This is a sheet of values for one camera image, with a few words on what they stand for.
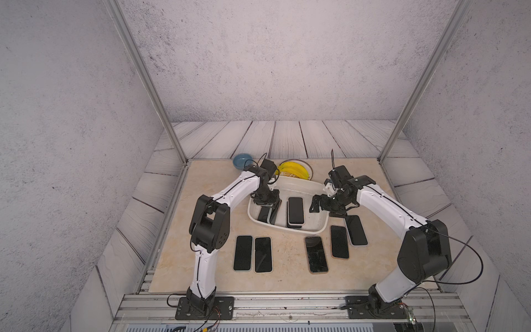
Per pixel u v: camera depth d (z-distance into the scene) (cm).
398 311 73
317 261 85
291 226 94
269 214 88
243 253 86
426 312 74
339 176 70
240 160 118
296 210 96
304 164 118
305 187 106
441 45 79
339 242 89
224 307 73
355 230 91
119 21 72
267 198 81
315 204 78
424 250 44
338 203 73
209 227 53
